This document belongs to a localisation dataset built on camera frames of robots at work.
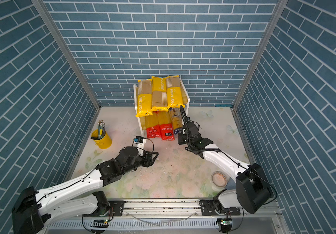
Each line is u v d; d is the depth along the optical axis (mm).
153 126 862
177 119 889
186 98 772
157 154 741
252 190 417
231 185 806
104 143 913
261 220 758
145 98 769
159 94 796
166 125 875
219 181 833
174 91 798
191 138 638
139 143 678
